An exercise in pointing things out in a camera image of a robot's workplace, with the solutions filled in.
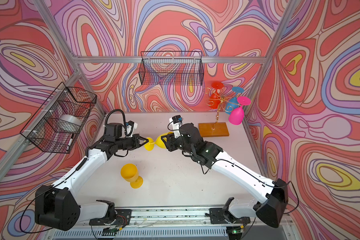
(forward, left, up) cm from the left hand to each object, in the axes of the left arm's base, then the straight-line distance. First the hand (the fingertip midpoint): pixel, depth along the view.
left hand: (149, 140), depth 80 cm
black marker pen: (-5, +38, +5) cm, 38 cm away
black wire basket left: (-5, +46, +13) cm, 48 cm away
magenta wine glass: (+14, -50, +3) cm, 52 cm away
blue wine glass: (+24, -50, +6) cm, 55 cm away
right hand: (-6, -10, +8) cm, 14 cm away
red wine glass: (+28, -39, +5) cm, 48 cm away
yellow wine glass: (-1, 0, -2) cm, 2 cm away
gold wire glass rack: (+20, -42, +11) cm, 47 cm away
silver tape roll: (+1, +36, +13) cm, 38 cm away
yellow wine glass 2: (-14, +10, -11) cm, 20 cm away
